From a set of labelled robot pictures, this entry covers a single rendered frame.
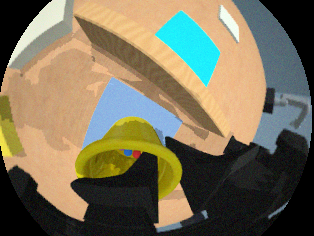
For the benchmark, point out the yellow rectangular block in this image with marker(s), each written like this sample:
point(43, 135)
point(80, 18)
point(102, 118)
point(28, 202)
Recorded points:
point(9, 140)

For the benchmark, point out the yellow translucent cup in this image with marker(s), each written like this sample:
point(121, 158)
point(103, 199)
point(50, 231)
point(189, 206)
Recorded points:
point(104, 157)

